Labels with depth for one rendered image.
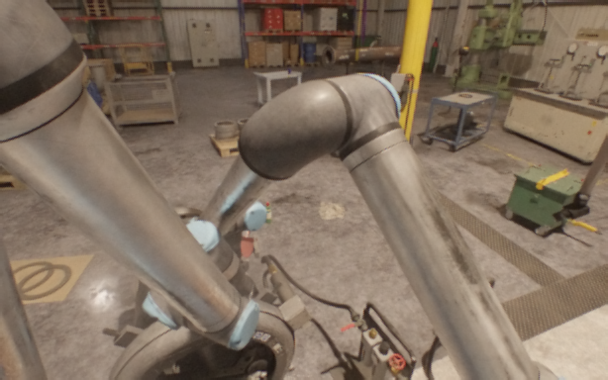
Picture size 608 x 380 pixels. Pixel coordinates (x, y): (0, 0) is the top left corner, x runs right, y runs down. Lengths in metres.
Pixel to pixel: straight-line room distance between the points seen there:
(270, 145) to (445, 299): 0.34
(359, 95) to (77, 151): 0.37
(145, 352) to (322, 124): 1.05
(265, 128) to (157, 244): 0.21
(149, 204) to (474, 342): 0.47
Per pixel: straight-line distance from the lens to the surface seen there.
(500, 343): 0.56
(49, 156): 0.29
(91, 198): 0.32
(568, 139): 6.53
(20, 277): 3.60
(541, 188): 3.74
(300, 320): 1.43
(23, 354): 0.51
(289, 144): 0.44
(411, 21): 4.20
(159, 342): 1.25
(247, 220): 0.95
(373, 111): 0.50
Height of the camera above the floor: 1.90
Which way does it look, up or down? 29 degrees down
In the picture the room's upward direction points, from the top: straight up
